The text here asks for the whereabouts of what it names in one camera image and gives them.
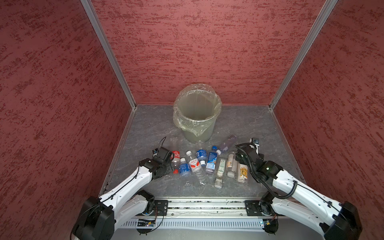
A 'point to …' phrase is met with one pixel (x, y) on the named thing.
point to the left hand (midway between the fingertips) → (166, 172)
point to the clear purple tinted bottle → (230, 141)
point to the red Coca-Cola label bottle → (175, 162)
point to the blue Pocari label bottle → (185, 171)
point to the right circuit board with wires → (270, 226)
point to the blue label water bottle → (202, 155)
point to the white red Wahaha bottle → (195, 166)
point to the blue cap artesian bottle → (211, 161)
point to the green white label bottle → (222, 165)
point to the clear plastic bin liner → (196, 105)
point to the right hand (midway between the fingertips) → (244, 155)
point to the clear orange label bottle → (230, 165)
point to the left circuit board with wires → (145, 222)
